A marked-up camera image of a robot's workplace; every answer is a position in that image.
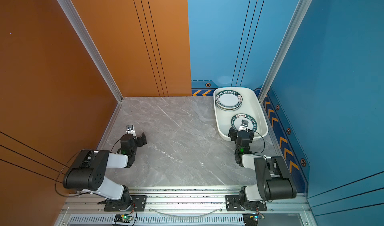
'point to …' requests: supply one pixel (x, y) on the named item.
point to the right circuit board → (250, 219)
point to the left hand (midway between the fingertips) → (136, 132)
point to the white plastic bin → (251, 104)
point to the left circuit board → (126, 218)
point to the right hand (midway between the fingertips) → (239, 128)
